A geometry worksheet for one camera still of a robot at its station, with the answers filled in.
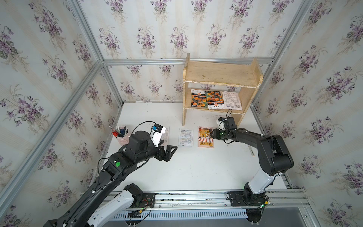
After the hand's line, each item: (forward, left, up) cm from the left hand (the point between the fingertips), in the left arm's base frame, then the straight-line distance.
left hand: (172, 146), depth 65 cm
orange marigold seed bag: (+37, -27, -5) cm, 46 cm away
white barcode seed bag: (+21, +6, -26) cm, 34 cm away
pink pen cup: (+18, +34, -17) cm, 42 cm away
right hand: (+21, -28, -23) cm, 42 cm away
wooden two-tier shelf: (+61, -37, -13) cm, 73 cm away
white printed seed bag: (+36, -38, -4) cm, 52 cm away
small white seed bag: (+20, -8, -26) cm, 34 cm away
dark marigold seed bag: (+38, -16, -4) cm, 41 cm away
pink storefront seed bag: (+18, -21, -26) cm, 38 cm away
